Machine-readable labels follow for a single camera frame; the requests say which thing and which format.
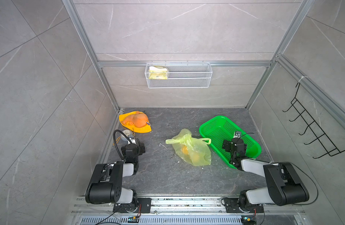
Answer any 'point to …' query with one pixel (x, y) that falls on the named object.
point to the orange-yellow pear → (185, 150)
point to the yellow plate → (147, 128)
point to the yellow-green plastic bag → (195, 151)
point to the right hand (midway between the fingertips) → (233, 140)
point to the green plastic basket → (220, 129)
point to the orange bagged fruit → (139, 119)
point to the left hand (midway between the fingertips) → (134, 141)
